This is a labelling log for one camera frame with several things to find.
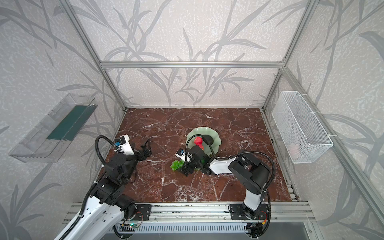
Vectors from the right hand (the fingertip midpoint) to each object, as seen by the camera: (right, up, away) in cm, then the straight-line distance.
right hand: (181, 158), depth 89 cm
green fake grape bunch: (-2, -3, -4) cm, 5 cm away
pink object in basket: (+57, +8, -17) cm, 60 cm away
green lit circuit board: (-21, -28, -18) cm, 39 cm away
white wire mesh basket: (+54, +15, -28) cm, 63 cm away
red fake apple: (+10, +9, +7) cm, 16 cm away
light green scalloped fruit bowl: (+15, +16, +12) cm, 25 cm away
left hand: (-16, +14, -16) cm, 27 cm away
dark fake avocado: (+17, +10, +9) cm, 21 cm away
